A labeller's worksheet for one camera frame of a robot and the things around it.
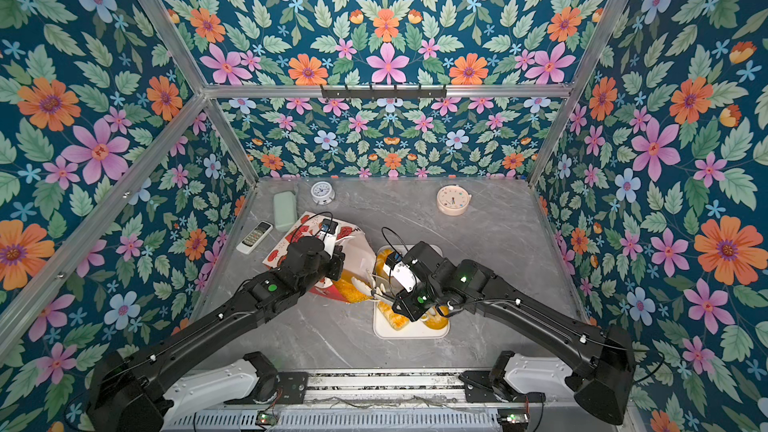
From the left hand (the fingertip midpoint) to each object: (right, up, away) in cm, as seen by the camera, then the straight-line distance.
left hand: (346, 242), depth 77 cm
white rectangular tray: (+19, -25, +5) cm, 32 cm away
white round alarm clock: (-16, +14, +34) cm, 40 cm away
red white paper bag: (-14, +4, +13) cm, 20 cm away
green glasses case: (-29, +8, +30) cm, 43 cm away
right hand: (+13, -14, -7) cm, 21 cm away
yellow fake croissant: (+8, -7, +15) cm, 19 cm away
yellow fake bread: (+1, -14, +3) cm, 15 cm away
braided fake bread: (+14, -22, +4) cm, 26 cm away
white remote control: (-37, -1, +24) cm, 44 cm away
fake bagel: (+24, -22, +5) cm, 33 cm away
